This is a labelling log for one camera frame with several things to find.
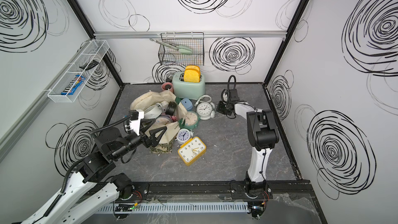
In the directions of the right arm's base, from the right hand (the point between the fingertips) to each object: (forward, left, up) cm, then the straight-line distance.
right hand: (219, 107), depth 100 cm
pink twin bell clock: (-7, +29, -2) cm, 30 cm away
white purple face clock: (-19, +22, -1) cm, 29 cm away
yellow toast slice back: (+19, +17, +18) cm, 31 cm away
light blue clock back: (+4, +21, -2) cm, 21 cm away
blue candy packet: (-10, +69, +31) cm, 76 cm away
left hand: (-28, +27, +26) cm, 46 cm away
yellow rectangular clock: (-28, +16, -2) cm, 32 cm away
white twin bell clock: (-2, +9, -1) cm, 9 cm away
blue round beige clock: (-14, +33, +7) cm, 36 cm away
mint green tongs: (+21, +24, +30) cm, 44 cm away
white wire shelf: (+18, +75, +30) cm, 83 cm away
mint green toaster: (+10, +24, +6) cm, 26 cm away
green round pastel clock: (-10, +18, -1) cm, 20 cm away
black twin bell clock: (-6, +29, +7) cm, 31 cm away
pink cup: (+13, +35, +6) cm, 38 cm away
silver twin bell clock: (-11, +38, +11) cm, 41 cm away
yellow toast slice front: (+14, +18, +15) cm, 27 cm away
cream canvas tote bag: (-6, +46, +14) cm, 48 cm away
